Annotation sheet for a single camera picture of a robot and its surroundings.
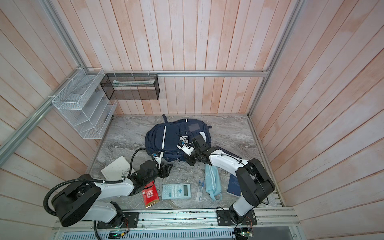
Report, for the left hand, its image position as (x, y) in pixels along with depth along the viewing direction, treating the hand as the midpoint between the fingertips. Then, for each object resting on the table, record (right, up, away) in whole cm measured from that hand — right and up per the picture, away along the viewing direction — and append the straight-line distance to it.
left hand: (168, 167), depth 88 cm
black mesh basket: (-27, +51, +10) cm, 59 cm away
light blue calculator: (+5, -12, -6) cm, 14 cm away
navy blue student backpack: (-4, +17, +11) cm, 21 cm away
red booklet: (-9, -14, -6) cm, 18 cm away
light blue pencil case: (+26, -8, -6) cm, 28 cm away
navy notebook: (+38, -10, -4) cm, 40 cm away
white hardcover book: (-32, -2, +1) cm, 32 cm away
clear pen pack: (+20, -9, -3) cm, 22 cm away
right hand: (+10, +7, +2) cm, 12 cm away
